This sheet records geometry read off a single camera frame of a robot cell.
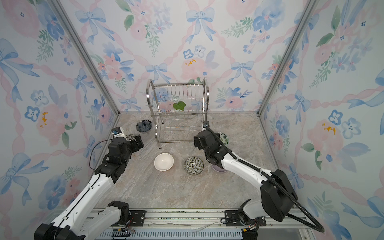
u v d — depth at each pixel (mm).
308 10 695
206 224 734
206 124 707
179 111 824
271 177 434
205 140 620
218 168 835
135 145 711
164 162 921
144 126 1094
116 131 666
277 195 418
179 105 860
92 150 945
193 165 909
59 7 692
